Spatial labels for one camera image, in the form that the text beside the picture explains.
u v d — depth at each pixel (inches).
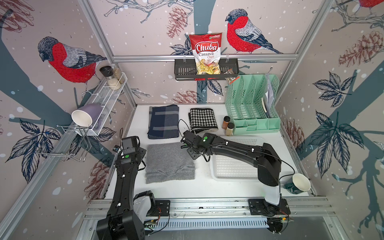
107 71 30.6
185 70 37.4
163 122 42.1
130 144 24.5
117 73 33.6
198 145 23.5
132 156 22.1
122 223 14.8
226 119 39.1
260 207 28.6
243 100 47.1
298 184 30.1
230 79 35.5
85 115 24.0
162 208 28.7
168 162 33.8
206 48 31.9
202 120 41.9
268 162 18.2
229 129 37.6
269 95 36.3
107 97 32.5
